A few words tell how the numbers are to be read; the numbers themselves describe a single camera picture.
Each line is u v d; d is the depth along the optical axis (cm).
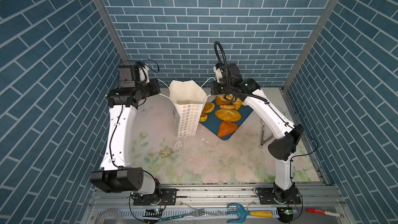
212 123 100
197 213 69
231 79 58
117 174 38
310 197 75
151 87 62
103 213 67
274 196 67
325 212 69
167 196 74
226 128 94
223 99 105
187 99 96
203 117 96
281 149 58
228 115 99
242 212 69
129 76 50
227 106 99
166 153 89
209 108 102
